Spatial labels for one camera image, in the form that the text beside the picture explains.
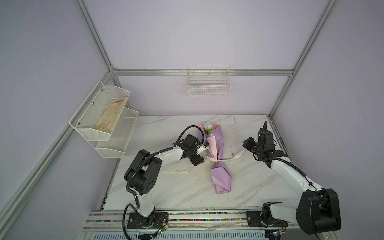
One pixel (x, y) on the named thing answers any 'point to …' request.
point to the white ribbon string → (214, 159)
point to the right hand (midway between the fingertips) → (243, 140)
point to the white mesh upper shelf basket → (97, 117)
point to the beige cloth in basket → (107, 118)
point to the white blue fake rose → (208, 127)
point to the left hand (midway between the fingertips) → (197, 156)
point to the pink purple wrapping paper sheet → (221, 174)
